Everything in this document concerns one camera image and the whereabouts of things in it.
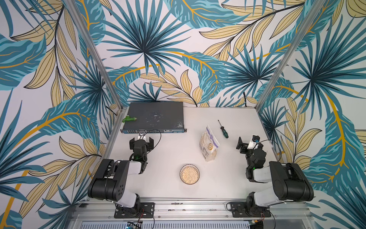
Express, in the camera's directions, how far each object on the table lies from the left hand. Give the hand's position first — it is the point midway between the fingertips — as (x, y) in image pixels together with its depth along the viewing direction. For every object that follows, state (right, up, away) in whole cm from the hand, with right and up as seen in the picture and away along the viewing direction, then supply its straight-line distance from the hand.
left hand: (142, 138), depth 93 cm
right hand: (+62, +1, -4) cm, 62 cm away
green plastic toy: (-14, +14, +12) cm, 22 cm away
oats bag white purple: (+42, -2, -9) cm, 43 cm away
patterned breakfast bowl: (+30, -19, -11) cm, 38 cm away
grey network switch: (+8, +15, +16) cm, 23 cm away
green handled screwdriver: (+57, +3, +10) cm, 58 cm away
